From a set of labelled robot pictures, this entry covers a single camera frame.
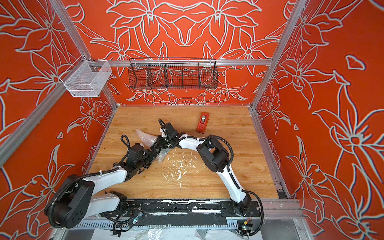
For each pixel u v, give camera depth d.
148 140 0.92
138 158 0.71
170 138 0.78
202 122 1.03
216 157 0.57
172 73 1.01
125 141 0.70
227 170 0.58
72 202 0.42
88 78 0.93
